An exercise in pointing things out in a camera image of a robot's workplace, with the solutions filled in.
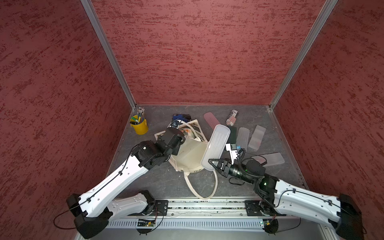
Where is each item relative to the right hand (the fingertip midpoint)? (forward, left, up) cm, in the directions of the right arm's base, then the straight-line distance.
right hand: (208, 165), depth 67 cm
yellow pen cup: (+35, +44, -11) cm, 57 cm away
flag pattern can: (+44, -22, -20) cm, 53 cm away
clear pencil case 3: (+7, -4, +5) cm, 10 cm away
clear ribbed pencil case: (+29, -27, -23) cm, 46 cm away
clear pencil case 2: (+12, -40, -22) cm, 48 cm away
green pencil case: (+28, -20, -23) cm, 41 cm away
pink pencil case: (+44, -6, -21) cm, 49 cm away
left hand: (+10, +18, +3) cm, 21 cm away
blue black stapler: (+43, +13, -17) cm, 48 cm away
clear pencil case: (+27, -36, -22) cm, 50 cm away
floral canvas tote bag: (+11, +11, -19) cm, 25 cm away
